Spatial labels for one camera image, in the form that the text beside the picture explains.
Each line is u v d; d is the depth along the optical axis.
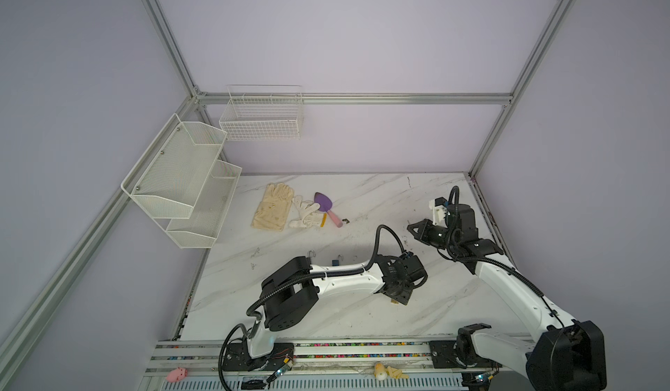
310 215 1.05
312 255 0.95
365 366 0.73
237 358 0.73
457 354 0.73
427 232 0.72
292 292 0.49
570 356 0.41
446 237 0.69
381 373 0.69
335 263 0.93
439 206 0.75
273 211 1.07
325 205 1.09
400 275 0.63
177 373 0.69
